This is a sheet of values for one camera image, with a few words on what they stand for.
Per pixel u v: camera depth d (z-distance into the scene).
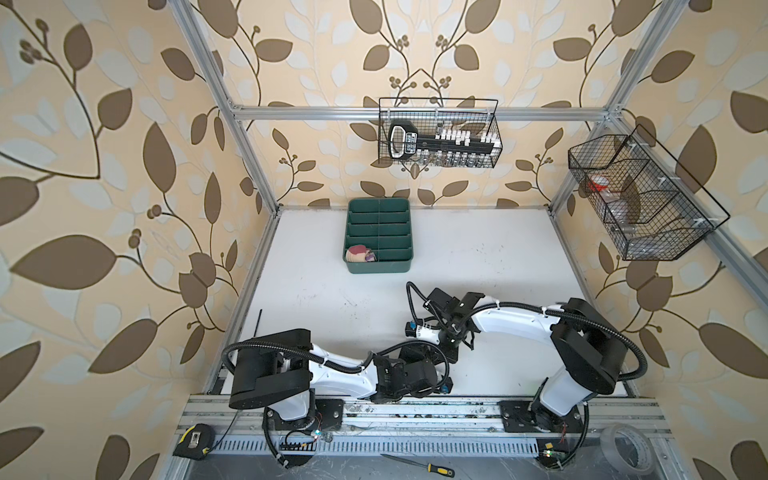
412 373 0.62
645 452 0.68
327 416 0.74
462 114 0.91
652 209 0.72
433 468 0.67
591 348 0.45
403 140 0.83
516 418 0.73
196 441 0.69
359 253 0.96
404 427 0.74
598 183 0.81
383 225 1.09
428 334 0.76
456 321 0.64
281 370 0.48
